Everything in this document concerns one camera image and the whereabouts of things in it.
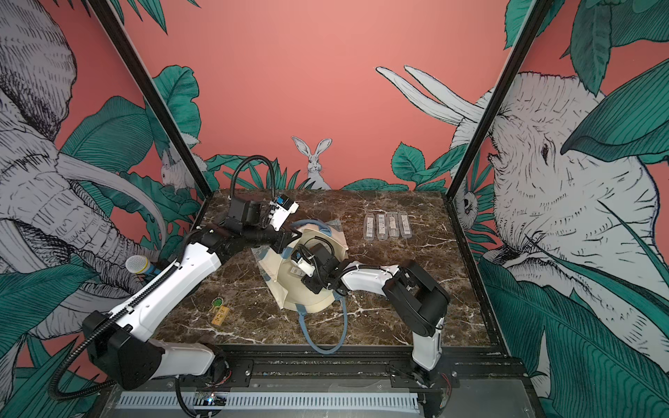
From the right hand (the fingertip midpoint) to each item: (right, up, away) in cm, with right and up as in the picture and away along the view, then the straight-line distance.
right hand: (304, 273), depth 90 cm
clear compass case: (+35, +17, +18) cm, 43 cm away
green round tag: (-29, -9, -3) cm, 31 cm away
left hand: (+1, +16, -15) cm, 22 cm away
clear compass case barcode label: (+25, +16, +17) cm, 34 cm away
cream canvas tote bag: (-6, -1, -1) cm, 7 cm away
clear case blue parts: (+40, +15, +17) cm, 46 cm away
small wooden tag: (-27, -13, -6) cm, 30 cm away
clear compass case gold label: (+30, +16, +17) cm, 38 cm away
